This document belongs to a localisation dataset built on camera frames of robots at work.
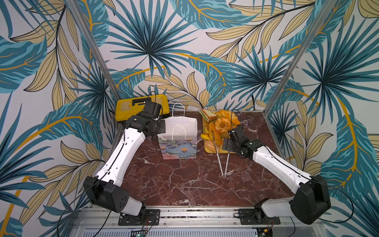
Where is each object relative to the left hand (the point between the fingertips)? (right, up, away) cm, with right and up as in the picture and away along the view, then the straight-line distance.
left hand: (159, 129), depth 77 cm
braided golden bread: (+45, +9, +33) cm, 57 cm away
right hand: (+40, -9, +8) cm, 42 cm away
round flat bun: (+28, -12, +18) cm, 36 cm away
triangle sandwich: (+30, +9, +32) cm, 45 cm away
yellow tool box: (-28, +14, +23) cm, 39 cm away
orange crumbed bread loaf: (+33, -4, +18) cm, 38 cm away
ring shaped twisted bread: (+37, +2, +20) cm, 42 cm away
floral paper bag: (+11, -6, -2) cm, 12 cm away
